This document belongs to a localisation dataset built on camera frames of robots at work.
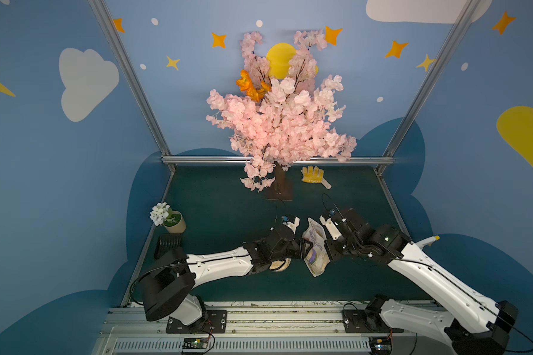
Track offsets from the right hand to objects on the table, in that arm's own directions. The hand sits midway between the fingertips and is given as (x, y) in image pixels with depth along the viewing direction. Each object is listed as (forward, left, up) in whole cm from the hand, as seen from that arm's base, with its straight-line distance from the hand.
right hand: (328, 243), depth 74 cm
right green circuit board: (-26, -19, -20) cm, 38 cm away
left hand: (+1, +5, -3) cm, 6 cm away
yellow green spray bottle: (+3, -35, -1) cm, 35 cm away
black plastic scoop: (+4, +64, -17) cm, 66 cm away
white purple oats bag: (-3, +3, -6) cm, 7 cm away
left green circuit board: (-30, +43, -19) cm, 56 cm away
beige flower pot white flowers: (+12, +62, -11) cm, 64 cm away
